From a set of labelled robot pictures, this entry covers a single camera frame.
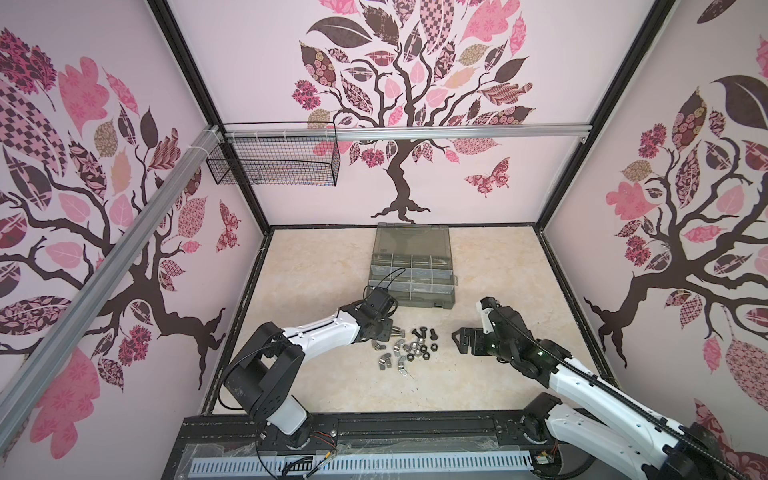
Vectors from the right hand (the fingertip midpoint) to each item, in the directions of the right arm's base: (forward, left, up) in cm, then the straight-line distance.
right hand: (464, 332), depth 82 cm
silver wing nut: (-5, +23, -8) cm, 24 cm away
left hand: (+4, +24, -7) cm, 25 cm away
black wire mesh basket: (+73, +69, +9) cm, 101 cm away
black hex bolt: (+3, +8, -8) cm, 12 cm away
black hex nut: (-1, +8, -8) cm, 11 cm away
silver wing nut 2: (-6, +18, -7) cm, 20 cm away
